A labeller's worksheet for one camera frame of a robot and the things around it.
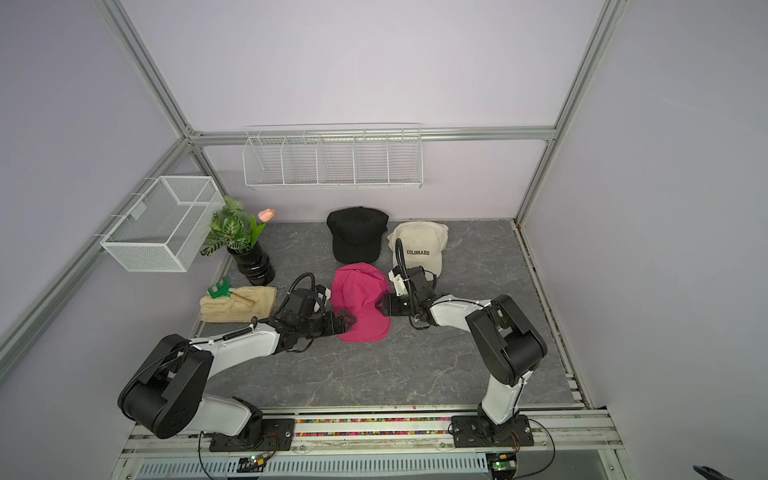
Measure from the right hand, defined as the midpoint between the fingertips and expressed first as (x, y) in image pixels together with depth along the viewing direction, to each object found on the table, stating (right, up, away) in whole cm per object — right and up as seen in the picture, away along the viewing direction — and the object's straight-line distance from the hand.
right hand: (381, 303), depth 93 cm
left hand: (-11, -6, -4) cm, 13 cm away
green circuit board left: (-31, -36, -21) cm, 51 cm away
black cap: (-10, +23, +17) cm, 30 cm away
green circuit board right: (+31, -36, -21) cm, 52 cm away
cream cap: (+14, +19, +7) cm, 24 cm away
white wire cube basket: (-59, +23, -10) cm, 64 cm away
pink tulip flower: (-33, +27, -7) cm, 43 cm away
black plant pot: (-41, +13, +3) cm, 43 cm away
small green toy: (-54, +3, +7) cm, 55 cm away
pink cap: (-7, +5, -4) cm, 10 cm away
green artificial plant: (-41, +23, -10) cm, 48 cm away
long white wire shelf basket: (-7, +49, +9) cm, 50 cm away
